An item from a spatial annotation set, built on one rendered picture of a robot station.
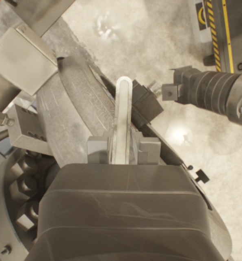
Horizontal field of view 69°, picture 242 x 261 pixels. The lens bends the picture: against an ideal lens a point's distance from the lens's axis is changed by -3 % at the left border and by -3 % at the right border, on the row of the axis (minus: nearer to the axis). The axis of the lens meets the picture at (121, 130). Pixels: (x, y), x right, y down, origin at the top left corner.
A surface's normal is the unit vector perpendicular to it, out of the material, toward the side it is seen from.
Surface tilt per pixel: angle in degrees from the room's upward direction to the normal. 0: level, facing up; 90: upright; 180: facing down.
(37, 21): 0
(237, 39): 0
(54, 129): 44
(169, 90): 19
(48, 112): 49
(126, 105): 5
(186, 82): 63
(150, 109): 36
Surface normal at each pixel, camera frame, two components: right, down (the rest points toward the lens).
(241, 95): -0.85, -0.07
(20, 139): 0.47, 0.71
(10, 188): -0.46, -0.29
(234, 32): 0.06, 0.34
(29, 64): 0.31, 0.58
